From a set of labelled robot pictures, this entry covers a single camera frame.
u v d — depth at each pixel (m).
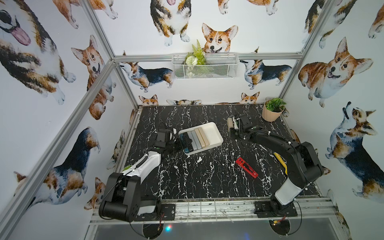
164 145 0.69
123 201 0.42
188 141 0.94
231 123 0.93
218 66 0.92
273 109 1.02
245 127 0.72
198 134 1.01
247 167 0.88
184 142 0.78
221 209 0.75
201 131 1.02
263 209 0.73
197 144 0.95
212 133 1.04
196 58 0.82
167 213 0.73
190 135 1.00
